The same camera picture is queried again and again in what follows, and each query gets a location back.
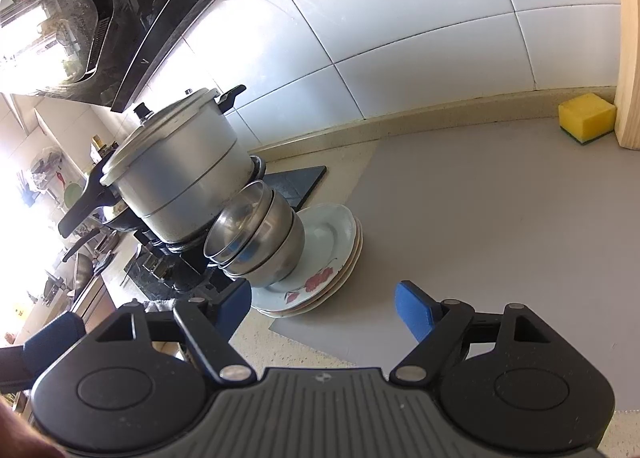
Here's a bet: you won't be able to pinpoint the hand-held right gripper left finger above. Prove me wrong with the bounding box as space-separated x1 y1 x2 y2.
95 280 256 385

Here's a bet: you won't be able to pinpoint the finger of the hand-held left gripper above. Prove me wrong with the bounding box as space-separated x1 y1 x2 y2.
0 310 86 394

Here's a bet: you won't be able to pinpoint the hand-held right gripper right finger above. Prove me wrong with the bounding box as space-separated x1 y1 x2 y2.
390 280 553 385

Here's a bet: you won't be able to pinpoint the stainless steel bowl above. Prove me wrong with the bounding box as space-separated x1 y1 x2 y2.
230 212 306 287
204 180 276 266
219 190 296 276

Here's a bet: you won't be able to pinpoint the white plate pink flowers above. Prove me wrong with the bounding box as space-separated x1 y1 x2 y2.
250 203 358 307
260 225 364 317

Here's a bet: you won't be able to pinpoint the white plate gold rim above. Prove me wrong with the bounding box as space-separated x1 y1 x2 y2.
256 220 362 313

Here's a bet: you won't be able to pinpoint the person's left hand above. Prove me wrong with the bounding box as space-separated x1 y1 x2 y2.
0 405 63 458

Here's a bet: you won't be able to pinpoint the steel wok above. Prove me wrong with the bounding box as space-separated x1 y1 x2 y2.
67 255 96 291

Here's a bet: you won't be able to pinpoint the grey counter mat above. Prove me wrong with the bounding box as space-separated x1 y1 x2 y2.
269 115 640 414

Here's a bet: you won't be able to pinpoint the black gas stove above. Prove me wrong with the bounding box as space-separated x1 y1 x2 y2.
122 165 328 303

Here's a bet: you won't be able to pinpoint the aluminium pressure cooker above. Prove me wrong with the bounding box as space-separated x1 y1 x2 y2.
57 84 261 245

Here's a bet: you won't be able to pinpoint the green plastic bowl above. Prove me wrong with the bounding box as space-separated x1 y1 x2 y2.
63 182 85 211

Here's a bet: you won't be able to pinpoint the yellow sponge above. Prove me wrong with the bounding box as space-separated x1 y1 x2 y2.
558 92 617 145

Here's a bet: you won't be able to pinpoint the black range hood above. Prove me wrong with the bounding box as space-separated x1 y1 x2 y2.
0 0 263 113

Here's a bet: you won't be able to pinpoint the wooden knife block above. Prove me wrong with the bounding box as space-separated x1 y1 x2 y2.
614 0 640 152

